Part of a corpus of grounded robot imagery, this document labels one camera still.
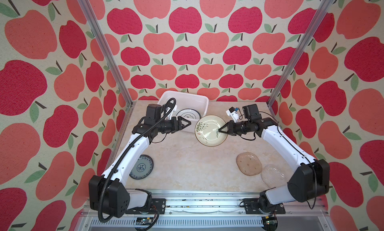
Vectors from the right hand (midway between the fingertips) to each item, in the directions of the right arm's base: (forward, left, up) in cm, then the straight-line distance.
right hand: (223, 129), depth 80 cm
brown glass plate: (-9, -18, -20) cm, 28 cm away
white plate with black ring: (+24, +22, -16) cm, 36 cm away
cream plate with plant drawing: (-1, +9, -1) cm, 9 cm away
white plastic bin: (+31, +25, -10) cm, 41 cm away
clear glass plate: (-14, -32, -23) cm, 42 cm away
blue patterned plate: (-18, +44, -20) cm, 52 cm away
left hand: (-4, +18, +6) cm, 19 cm away
